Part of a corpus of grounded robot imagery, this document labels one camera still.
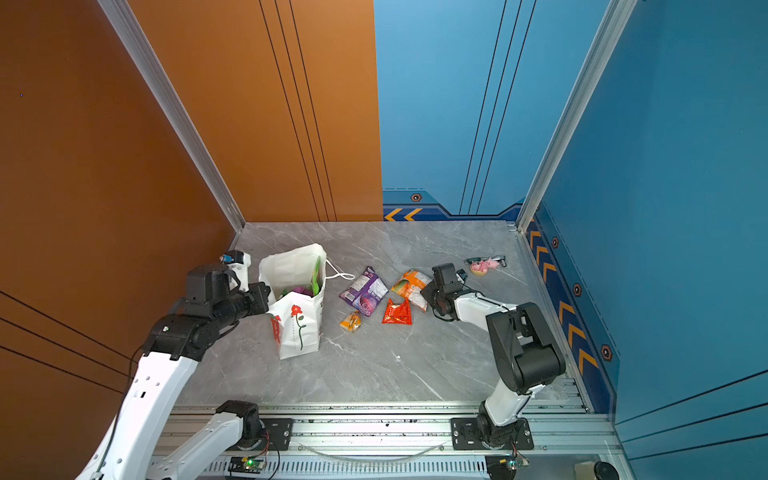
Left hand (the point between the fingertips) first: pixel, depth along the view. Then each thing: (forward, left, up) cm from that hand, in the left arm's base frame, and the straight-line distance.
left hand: (270, 285), depth 73 cm
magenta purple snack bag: (-1, -8, -2) cm, 8 cm away
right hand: (+12, -40, -21) cm, 47 cm away
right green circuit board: (-33, -59, -24) cm, 72 cm away
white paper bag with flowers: (-4, -5, -10) cm, 12 cm away
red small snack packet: (+4, -32, -21) cm, 39 cm away
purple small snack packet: (+12, -22, -21) cm, 32 cm away
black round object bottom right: (-35, -75, -14) cm, 84 cm away
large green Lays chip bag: (+4, -10, -5) cm, 12 cm away
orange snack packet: (+13, -36, -20) cm, 43 cm away
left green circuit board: (-34, +4, -26) cm, 43 cm away
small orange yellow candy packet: (+1, -18, -21) cm, 27 cm away
